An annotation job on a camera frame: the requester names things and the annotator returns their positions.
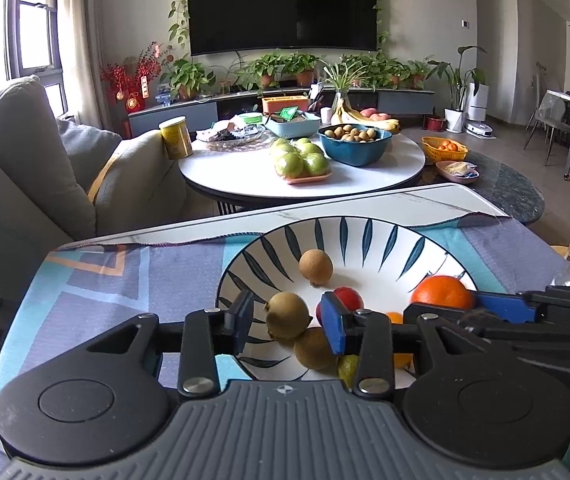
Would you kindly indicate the dining chair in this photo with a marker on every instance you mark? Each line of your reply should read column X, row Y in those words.
column 545, row 120

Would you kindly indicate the spider plant in glass vase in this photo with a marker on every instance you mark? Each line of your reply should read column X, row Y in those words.
column 345, row 77

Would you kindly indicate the white vacuum dock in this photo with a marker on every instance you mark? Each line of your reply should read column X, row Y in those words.
column 479, row 102

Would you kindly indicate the black television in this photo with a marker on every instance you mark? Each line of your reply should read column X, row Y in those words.
column 285, row 5

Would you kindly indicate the dark marble table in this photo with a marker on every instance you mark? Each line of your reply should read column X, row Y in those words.
column 505, row 195

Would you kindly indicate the tall plant in white pot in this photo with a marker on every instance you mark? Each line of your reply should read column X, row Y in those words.
column 457, row 90

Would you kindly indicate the large orange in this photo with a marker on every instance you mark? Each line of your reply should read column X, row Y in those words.
column 442, row 291

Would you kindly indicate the yellow mat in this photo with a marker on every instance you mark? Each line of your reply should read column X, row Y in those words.
column 559, row 252

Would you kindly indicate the red pot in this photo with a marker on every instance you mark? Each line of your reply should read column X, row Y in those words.
column 436, row 123

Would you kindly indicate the beige pillow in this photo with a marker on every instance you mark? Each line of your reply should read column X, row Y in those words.
column 135, row 180

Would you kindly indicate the orange basket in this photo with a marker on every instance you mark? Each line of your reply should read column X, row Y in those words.
column 442, row 156

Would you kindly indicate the yellow can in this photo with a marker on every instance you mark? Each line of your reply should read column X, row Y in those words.
column 176, row 139

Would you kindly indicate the orange box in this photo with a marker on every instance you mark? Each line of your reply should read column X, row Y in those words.
column 282, row 102

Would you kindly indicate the potted green plant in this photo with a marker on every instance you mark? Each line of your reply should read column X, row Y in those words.
column 417, row 72
column 265, row 67
column 394, row 71
column 302, row 65

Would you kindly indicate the light curtain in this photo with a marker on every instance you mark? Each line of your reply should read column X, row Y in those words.
column 82, row 35

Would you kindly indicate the small green fruit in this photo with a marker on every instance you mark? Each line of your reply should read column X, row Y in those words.
column 347, row 369

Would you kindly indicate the grey sofa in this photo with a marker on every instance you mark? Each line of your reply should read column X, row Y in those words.
column 10, row 185

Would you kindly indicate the grey pillow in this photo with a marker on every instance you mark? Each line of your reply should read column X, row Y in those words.
column 85, row 152

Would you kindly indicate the pack of green apples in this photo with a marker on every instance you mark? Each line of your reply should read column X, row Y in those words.
column 302, row 162

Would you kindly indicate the dark framed window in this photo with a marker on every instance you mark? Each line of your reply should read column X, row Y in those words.
column 37, row 20

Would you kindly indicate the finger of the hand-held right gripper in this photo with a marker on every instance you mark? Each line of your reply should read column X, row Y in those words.
column 505, row 307
column 457, row 311

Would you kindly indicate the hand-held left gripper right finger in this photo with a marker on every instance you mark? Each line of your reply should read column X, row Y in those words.
column 332, row 325

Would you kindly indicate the pile of longans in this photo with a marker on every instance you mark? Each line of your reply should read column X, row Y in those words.
column 352, row 133

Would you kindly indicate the round white table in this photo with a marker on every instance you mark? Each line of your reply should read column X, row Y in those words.
column 365, row 182

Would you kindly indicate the hanging vine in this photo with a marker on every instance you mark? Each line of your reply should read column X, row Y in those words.
column 381, row 20
column 182, row 5

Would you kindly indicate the pink tray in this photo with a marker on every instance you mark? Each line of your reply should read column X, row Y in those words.
column 457, row 172

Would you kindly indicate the light blue dish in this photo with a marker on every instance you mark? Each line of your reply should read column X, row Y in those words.
column 292, row 127

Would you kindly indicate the white bowl with dark stripes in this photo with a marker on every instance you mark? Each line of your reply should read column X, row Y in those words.
column 385, row 265

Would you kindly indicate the blue and grey patterned tablecloth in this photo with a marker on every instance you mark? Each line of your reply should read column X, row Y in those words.
column 115, row 280

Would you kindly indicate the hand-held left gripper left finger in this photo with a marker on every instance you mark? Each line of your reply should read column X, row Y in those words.
column 243, row 325

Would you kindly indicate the glass plate of snacks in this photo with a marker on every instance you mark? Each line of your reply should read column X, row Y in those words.
column 230, row 135

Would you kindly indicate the red berry decoration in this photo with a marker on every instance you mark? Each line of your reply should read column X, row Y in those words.
column 135, row 75

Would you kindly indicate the banana bunch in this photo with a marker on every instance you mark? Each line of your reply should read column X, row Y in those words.
column 352, row 115

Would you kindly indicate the red plum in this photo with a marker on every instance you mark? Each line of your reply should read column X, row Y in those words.
column 351, row 299

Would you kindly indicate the pile of tangerines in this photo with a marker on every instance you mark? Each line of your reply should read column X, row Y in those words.
column 449, row 147

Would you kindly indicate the pink peach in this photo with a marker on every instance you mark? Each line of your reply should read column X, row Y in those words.
column 372, row 114

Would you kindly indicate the grey television cabinet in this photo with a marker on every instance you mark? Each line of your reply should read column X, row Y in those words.
column 405, row 102

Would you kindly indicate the blue bowl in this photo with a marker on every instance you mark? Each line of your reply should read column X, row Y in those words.
column 357, row 152

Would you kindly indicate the white robot vacuum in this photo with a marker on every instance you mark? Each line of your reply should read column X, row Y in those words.
column 480, row 130

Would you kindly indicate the large potted pothos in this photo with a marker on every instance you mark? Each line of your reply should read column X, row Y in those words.
column 187, row 77

